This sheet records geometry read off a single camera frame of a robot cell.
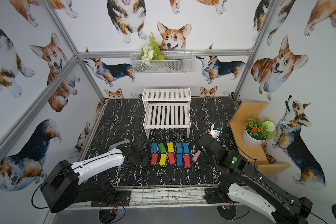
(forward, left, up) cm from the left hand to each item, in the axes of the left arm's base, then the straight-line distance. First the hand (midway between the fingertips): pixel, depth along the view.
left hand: (146, 156), depth 86 cm
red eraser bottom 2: (0, -16, -2) cm, 16 cm away
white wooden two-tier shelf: (+30, -13, +9) cm, 34 cm away
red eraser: (-4, -25, -2) cm, 26 cm away
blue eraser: (+6, -25, -3) cm, 26 cm away
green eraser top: (+7, -9, -3) cm, 12 cm away
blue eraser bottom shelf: (-2, -20, -2) cm, 21 cm away
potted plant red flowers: (+5, -63, +19) cm, 65 cm away
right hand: (+3, -33, +20) cm, 39 cm away
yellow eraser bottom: (-1, -10, -2) cm, 11 cm away
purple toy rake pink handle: (+1, -31, -2) cm, 32 cm away
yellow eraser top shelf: (+5, -15, -2) cm, 16 cm away
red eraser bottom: (-1, -5, -1) cm, 5 cm away
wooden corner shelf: (-2, -66, +5) cm, 66 cm away
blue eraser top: (+6, -21, -2) cm, 22 cm away
